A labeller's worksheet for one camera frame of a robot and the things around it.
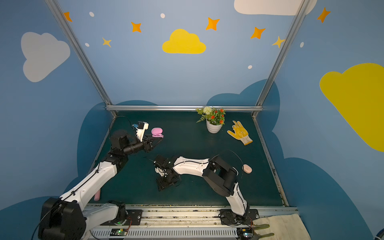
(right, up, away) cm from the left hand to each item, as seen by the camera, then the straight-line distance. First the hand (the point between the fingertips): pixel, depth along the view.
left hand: (160, 137), depth 76 cm
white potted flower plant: (+32, +11, +25) cm, 42 cm away
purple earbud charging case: (-2, +3, +2) cm, 4 cm away
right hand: (0, -28, +7) cm, 29 cm away
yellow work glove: (+52, 0, +32) cm, 61 cm away
